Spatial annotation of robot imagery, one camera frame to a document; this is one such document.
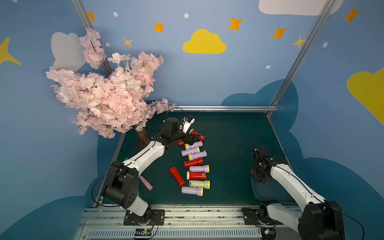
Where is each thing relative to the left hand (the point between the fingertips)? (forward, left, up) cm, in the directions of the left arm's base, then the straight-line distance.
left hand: (193, 128), depth 85 cm
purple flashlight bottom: (-30, -4, -17) cm, 35 cm away
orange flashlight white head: (-21, -2, -17) cm, 28 cm away
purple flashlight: (-1, -2, -18) cm, 18 cm away
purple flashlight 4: (-17, -8, -17) cm, 26 cm away
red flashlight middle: (-12, -4, -17) cm, 22 cm away
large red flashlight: (-22, +8, -18) cm, 30 cm away
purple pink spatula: (-28, +24, -19) cm, 41 cm away
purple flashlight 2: (-4, -2, -17) cm, 18 cm away
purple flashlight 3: (-9, 0, -17) cm, 20 cm away
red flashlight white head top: (+11, 0, -18) cm, 21 cm away
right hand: (-20, -39, -15) cm, 46 cm away
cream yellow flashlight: (-26, -8, -17) cm, 32 cm away
